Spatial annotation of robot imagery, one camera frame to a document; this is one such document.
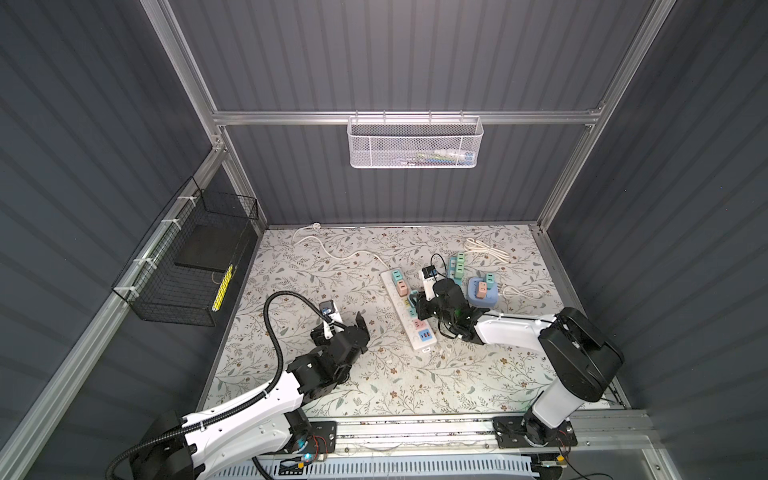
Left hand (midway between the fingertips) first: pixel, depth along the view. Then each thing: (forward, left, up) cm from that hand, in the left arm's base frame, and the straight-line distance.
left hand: (347, 319), depth 80 cm
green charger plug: (+25, -38, -6) cm, 45 cm away
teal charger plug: (+18, -15, -6) cm, 24 cm away
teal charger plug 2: (+8, -19, -4) cm, 21 cm away
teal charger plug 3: (+15, -45, -6) cm, 48 cm away
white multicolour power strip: (0, -20, -10) cm, 23 cm away
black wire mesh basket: (+7, +39, +14) cm, 42 cm away
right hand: (+9, -20, -5) cm, 23 cm away
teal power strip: (+26, -35, -10) cm, 45 cm away
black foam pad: (+15, +34, +15) cm, 40 cm away
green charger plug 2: (+19, -36, -6) cm, 41 cm away
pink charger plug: (+14, -16, -6) cm, 22 cm away
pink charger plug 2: (+11, -42, -6) cm, 43 cm away
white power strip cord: (+51, +16, -14) cm, 56 cm away
